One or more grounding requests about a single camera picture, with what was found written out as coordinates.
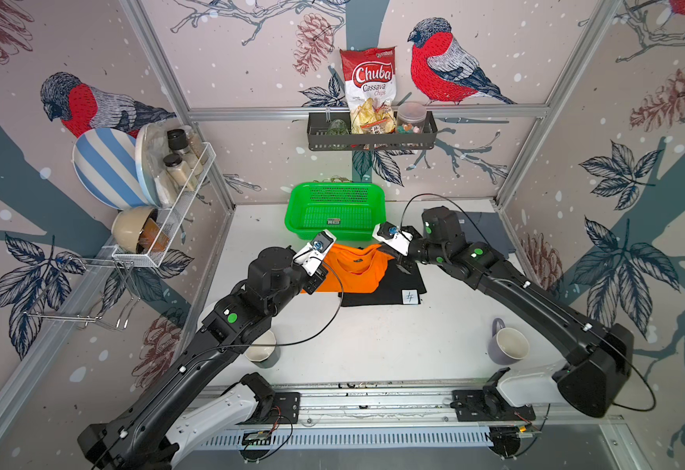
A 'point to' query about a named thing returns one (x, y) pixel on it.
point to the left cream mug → (264, 352)
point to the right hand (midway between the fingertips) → (380, 240)
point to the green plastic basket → (349, 211)
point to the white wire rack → (198, 162)
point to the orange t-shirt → (352, 268)
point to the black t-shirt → (396, 288)
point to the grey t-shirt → (485, 227)
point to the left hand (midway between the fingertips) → (324, 240)
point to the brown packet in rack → (153, 238)
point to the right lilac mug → (507, 346)
